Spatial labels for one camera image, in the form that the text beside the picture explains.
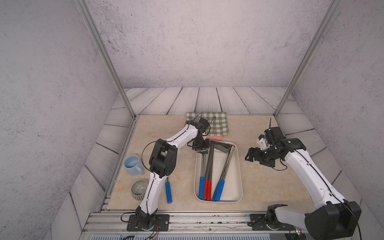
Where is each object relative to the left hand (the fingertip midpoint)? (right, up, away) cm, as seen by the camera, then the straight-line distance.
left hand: (209, 152), depth 92 cm
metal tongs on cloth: (+6, +20, +24) cm, 32 cm away
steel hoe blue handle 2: (+4, -17, -13) cm, 22 cm away
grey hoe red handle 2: (-1, -15, -9) cm, 17 cm away
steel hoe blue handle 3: (-5, -13, -10) cm, 17 cm away
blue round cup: (-45, -7, -4) cm, 46 cm away
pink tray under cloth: (+2, +8, +15) cm, 17 cm away
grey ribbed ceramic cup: (-40, -18, -10) cm, 45 cm away
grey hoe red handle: (+5, +4, +1) cm, 7 cm away
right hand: (+21, -1, -16) cm, 26 cm away
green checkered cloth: (+9, +19, +25) cm, 33 cm away
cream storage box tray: (+11, -19, -10) cm, 25 cm away
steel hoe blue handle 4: (-23, -19, -10) cm, 32 cm away
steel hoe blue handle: (+10, +3, +1) cm, 11 cm away
